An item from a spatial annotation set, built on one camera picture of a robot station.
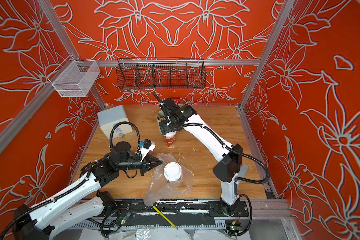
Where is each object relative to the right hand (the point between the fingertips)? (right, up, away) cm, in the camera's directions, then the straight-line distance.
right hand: (168, 124), depth 78 cm
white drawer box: (-39, +4, +15) cm, 42 cm away
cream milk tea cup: (+2, -22, -9) cm, 24 cm away
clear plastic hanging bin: (-61, +29, +14) cm, 68 cm away
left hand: (-2, -17, -11) cm, 20 cm away
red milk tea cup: (0, -9, +7) cm, 12 cm away
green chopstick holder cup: (-6, +6, +19) cm, 21 cm away
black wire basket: (-8, +34, +22) cm, 42 cm away
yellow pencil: (-2, -45, -7) cm, 45 cm away
